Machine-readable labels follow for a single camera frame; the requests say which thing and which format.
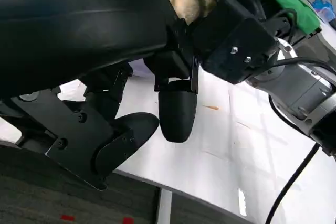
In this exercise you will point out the lilac plate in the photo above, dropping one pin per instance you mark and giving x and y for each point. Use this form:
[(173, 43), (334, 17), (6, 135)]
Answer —
[(138, 68)]

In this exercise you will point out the green cloth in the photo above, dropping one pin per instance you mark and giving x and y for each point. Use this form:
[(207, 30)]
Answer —
[(291, 1)]

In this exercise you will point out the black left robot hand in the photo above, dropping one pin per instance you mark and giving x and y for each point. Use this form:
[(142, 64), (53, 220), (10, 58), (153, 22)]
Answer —
[(78, 24)]

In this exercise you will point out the grey table leg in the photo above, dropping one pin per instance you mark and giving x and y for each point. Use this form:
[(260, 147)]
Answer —
[(164, 205)]

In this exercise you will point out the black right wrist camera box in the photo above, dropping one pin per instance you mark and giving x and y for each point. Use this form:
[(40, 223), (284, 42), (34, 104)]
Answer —
[(233, 40)]

